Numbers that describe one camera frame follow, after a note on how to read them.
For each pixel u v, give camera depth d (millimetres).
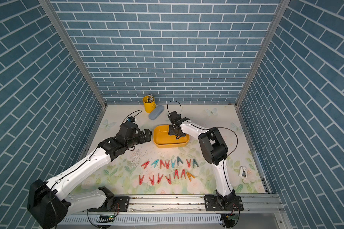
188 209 727
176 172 845
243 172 830
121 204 738
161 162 884
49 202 371
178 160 890
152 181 818
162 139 975
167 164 883
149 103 1073
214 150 552
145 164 873
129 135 601
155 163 886
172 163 887
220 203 653
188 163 880
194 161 889
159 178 824
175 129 748
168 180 821
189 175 829
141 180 818
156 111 1127
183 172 844
